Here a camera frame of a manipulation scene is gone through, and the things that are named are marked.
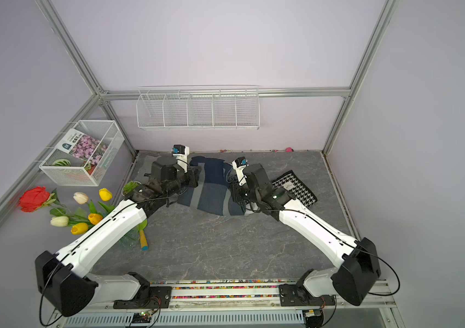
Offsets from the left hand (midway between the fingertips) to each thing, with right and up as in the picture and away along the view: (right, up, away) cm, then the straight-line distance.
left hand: (200, 169), depth 76 cm
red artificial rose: (-45, -9, -17) cm, 49 cm away
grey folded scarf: (-37, -2, +32) cm, 49 cm away
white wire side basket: (-48, 0, -5) cm, 48 cm away
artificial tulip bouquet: (-38, -17, -6) cm, 42 cm away
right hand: (+11, -5, +1) cm, 13 cm away
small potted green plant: (-36, -9, +16) cm, 40 cm away
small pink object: (+45, +12, +48) cm, 67 cm away
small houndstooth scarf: (+40, -6, +26) cm, 48 cm away
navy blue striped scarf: (+4, -10, +5) cm, 11 cm away
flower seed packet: (-43, +8, -1) cm, 44 cm away
